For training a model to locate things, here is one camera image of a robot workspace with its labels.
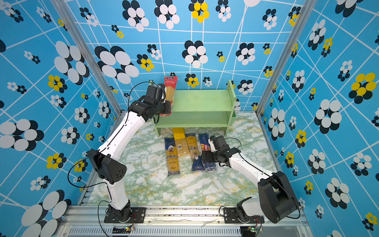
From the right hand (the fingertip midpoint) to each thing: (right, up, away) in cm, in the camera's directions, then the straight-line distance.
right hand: (209, 156), depth 88 cm
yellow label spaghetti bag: (-18, +7, +11) cm, 22 cm away
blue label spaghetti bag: (-23, -1, +3) cm, 23 cm away
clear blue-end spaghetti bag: (-8, +3, +8) cm, 12 cm away
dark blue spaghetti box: (-2, +5, +8) cm, 9 cm away
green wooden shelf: (-5, +28, -4) cm, 29 cm away
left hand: (-23, +31, -7) cm, 39 cm away
